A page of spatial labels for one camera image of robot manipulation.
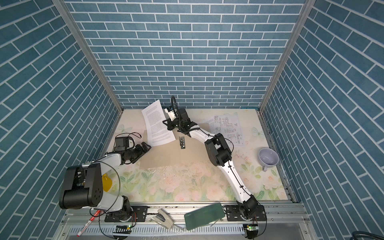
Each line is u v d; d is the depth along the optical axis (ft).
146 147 2.83
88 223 2.31
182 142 3.25
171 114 2.99
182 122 2.75
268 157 3.07
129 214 2.23
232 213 2.41
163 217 2.32
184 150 3.24
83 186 1.44
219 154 2.12
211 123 3.68
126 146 2.51
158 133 3.36
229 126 3.65
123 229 2.37
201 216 2.37
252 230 2.41
